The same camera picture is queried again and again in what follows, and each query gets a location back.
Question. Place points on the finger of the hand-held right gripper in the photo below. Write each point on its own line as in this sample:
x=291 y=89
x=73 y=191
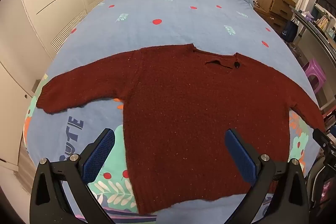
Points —
x=324 y=140

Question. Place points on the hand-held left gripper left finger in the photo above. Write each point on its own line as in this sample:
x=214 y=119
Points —
x=101 y=153

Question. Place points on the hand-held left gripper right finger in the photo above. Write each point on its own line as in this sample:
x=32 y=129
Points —
x=240 y=154

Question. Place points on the dark red knit sweater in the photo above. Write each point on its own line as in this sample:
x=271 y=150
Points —
x=194 y=108

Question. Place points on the black chair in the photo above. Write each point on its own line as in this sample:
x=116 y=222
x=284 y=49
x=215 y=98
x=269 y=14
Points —
x=323 y=182

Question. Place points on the purple plastic stool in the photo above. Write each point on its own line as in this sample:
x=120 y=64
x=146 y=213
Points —
x=315 y=74

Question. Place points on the grey desk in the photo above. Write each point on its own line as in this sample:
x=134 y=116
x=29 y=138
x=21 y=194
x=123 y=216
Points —
x=317 y=29

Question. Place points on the dark blue bag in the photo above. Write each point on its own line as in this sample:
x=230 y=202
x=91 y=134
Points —
x=290 y=29

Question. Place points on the wooden nightstand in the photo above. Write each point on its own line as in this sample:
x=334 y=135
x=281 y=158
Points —
x=275 y=3

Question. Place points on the blue patterned bed sheet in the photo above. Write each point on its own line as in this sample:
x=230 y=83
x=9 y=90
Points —
x=178 y=16

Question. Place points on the white wardrobe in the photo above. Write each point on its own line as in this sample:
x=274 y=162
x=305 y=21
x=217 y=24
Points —
x=52 y=3

